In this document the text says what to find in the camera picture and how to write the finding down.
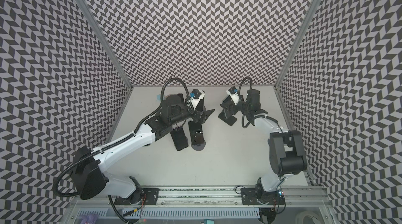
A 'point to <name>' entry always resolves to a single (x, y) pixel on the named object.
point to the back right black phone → (227, 102)
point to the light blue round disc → (158, 97)
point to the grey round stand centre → (198, 147)
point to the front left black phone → (179, 138)
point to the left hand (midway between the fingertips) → (208, 104)
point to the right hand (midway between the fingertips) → (225, 103)
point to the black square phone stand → (229, 120)
